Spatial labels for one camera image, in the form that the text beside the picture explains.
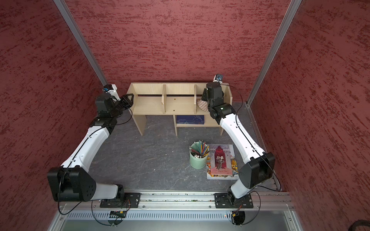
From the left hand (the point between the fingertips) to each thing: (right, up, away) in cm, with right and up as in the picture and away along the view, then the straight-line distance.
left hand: (132, 98), depth 79 cm
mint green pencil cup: (+37, -38, +3) cm, 53 cm away
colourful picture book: (+52, -40, +7) cm, 66 cm away
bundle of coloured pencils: (+38, -30, +2) cm, 49 cm away
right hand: (+44, +4, -1) cm, 44 cm away
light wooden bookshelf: (+28, -1, +11) cm, 30 cm away
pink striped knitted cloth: (+40, -4, -1) cm, 40 cm away
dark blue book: (+33, -13, +11) cm, 37 cm away
